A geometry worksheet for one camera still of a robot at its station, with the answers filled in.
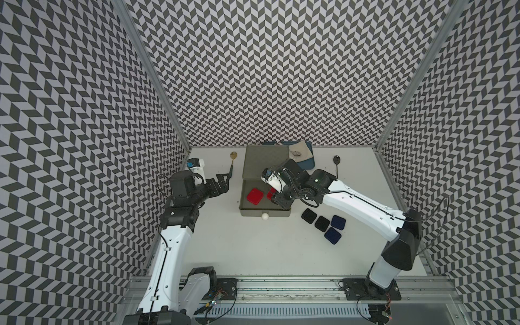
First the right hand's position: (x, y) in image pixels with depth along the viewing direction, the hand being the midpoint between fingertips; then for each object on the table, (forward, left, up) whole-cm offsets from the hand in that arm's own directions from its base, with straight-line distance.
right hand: (280, 196), depth 76 cm
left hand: (+5, +23, +5) cm, 24 cm away
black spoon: (+34, -33, -18) cm, 51 cm away
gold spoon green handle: (+36, +25, -17) cm, 47 cm away
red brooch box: (+2, +10, -3) cm, 11 cm away
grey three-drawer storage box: (+22, +11, -4) cm, 25 cm away
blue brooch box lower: (-8, -23, -19) cm, 30 cm away
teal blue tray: (+29, -17, -16) cm, 38 cm away
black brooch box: (+1, -14, -19) cm, 24 cm away
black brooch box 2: (-3, -19, -19) cm, 27 cm away
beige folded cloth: (+40, -13, -18) cm, 46 cm away
